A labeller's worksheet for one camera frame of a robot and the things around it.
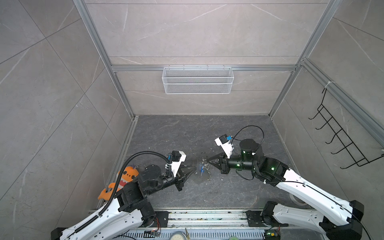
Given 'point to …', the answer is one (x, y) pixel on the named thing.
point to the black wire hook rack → (357, 156)
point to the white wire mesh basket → (197, 80)
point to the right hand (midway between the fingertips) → (208, 159)
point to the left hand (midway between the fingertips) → (195, 166)
